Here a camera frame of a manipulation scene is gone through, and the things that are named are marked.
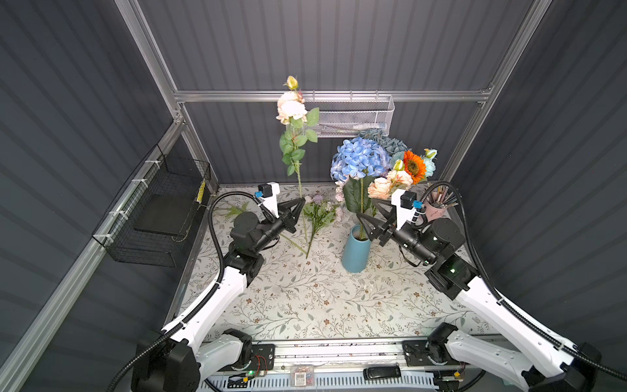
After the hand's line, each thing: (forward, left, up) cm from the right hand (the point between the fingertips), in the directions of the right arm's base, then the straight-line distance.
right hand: (371, 206), depth 61 cm
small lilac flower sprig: (+24, +14, -33) cm, 43 cm away
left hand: (+4, +16, -4) cm, 17 cm away
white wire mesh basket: (+53, +5, -5) cm, 53 cm away
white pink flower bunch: (+17, +6, -15) cm, 24 cm away
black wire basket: (+4, +63, -10) cm, 64 cm away
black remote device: (-31, -7, -41) cm, 52 cm away
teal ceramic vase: (0, +1, -22) cm, 22 cm away
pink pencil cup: (+22, -33, -31) cm, 51 cm away
